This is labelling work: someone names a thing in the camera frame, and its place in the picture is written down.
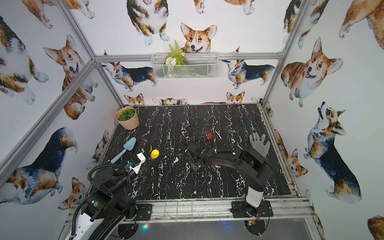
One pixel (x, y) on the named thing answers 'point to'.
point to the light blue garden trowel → (127, 146)
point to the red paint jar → (209, 138)
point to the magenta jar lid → (212, 166)
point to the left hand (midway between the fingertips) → (156, 152)
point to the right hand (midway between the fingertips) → (195, 162)
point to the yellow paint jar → (154, 154)
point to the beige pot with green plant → (127, 117)
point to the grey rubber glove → (258, 144)
